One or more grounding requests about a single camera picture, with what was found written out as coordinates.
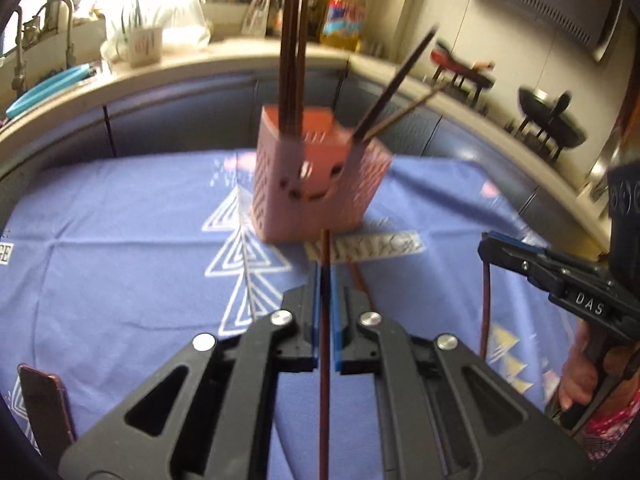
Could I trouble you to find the blue plastic tray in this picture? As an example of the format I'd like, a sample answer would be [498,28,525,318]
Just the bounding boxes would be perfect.
[5,62,97,119]

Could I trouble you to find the blue printed tablecloth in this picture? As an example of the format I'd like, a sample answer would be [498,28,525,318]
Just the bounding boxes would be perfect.
[0,147,601,480]

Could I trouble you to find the dark sauce bottle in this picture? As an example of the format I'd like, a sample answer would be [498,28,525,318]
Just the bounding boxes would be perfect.
[265,0,287,37]

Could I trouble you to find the white plant pot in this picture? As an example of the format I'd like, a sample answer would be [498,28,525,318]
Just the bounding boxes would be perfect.
[127,25,164,67]

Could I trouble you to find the metal faucet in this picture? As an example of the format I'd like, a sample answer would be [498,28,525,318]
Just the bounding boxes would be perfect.
[37,0,77,69]
[9,6,29,97]

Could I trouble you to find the red frying pan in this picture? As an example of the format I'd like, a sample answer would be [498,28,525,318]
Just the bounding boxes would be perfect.
[430,40,497,107]

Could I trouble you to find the pink plastic chopstick holder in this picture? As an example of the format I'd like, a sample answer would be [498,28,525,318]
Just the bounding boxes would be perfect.
[252,104,394,244]

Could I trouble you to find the person's right hand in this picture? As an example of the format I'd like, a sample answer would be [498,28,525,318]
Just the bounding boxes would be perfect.
[557,321,600,411]

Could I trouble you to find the smartphone with brown case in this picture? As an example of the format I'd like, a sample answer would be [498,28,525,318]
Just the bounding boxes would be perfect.
[17,364,77,457]

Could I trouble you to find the brown wooden chopstick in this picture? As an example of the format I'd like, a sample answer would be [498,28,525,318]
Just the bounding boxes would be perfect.
[364,82,449,142]
[281,0,292,137]
[480,259,496,361]
[298,0,311,134]
[290,0,300,136]
[349,260,377,312]
[318,229,331,480]
[352,24,442,142]

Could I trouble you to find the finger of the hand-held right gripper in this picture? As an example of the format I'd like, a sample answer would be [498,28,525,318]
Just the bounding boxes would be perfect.
[477,236,610,302]
[482,231,552,256]

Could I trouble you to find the utensils in mug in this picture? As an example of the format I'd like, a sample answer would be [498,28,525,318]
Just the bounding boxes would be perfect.
[119,0,162,32]

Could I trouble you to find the yellow cooking oil bottle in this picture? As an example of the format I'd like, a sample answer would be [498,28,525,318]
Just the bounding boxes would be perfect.
[320,0,367,52]

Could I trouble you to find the black wok with lid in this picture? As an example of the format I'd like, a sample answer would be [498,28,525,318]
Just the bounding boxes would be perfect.
[516,86,587,162]

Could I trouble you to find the person's patterned clothing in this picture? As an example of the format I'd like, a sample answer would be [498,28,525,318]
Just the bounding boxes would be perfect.
[584,399,640,462]

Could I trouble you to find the range hood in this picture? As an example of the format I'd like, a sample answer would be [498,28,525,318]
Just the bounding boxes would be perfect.
[474,0,624,62]

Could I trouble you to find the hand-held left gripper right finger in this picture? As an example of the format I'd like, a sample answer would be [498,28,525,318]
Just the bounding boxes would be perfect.
[330,264,595,480]

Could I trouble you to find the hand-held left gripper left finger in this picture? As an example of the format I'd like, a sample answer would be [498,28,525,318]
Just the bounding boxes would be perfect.
[59,263,321,480]

